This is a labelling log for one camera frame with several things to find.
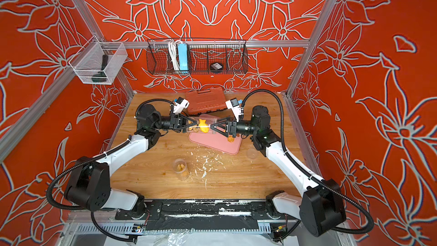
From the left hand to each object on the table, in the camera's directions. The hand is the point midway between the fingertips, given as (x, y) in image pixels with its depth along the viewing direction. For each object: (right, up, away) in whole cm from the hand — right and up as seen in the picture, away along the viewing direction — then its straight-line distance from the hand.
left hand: (195, 127), depth 67 cm
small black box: (+8, +32, +29) cm, 44 cm away
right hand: (+8, +1, 0) cm, 8 cm away
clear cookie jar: (+3, 0, +1) cm, 3 cm away
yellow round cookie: (+17, -10, +28) cm, 34 cm away
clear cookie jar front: (-8, -21, +11) cm, 25 cm away
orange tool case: (+2, +13, +41) cm, 43 cm away
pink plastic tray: (+10, -12, +29) cm, 33 cm away
